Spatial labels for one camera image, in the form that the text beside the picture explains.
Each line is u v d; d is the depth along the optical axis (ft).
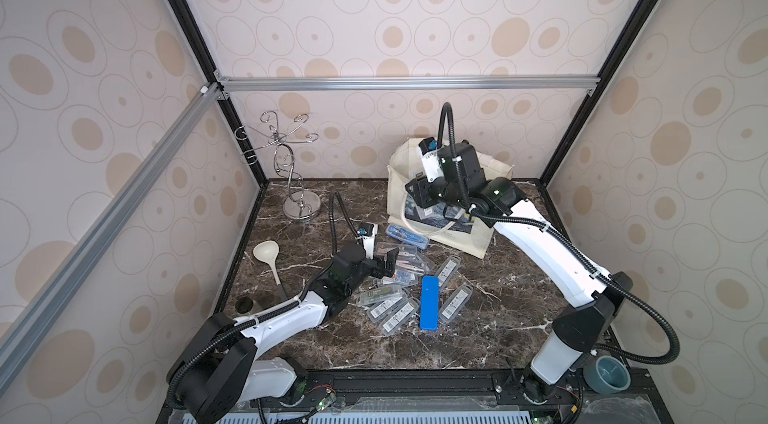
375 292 2.88
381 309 2.80
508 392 2.39
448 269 3.09
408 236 3.34
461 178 1.72
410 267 3.03
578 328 1.51
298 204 3.58
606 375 2.45
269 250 3.20
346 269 2.03
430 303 2.86
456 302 2.86
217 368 1.34
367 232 2.33
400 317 2.75
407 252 3.17
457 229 3.13
